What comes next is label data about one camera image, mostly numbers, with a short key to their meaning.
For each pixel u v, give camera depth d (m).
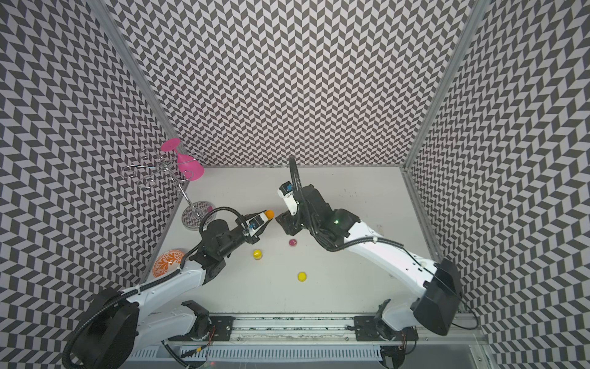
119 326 0.40
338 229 0.50
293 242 0.92
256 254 0.87
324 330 0.75
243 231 0.66
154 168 0.98
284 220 0.62
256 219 0.65
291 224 0.64
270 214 0.67
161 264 0.83
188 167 0.89
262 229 0.74
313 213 0.53
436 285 0.40
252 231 0.66
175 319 0.57
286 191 0.63
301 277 0.84
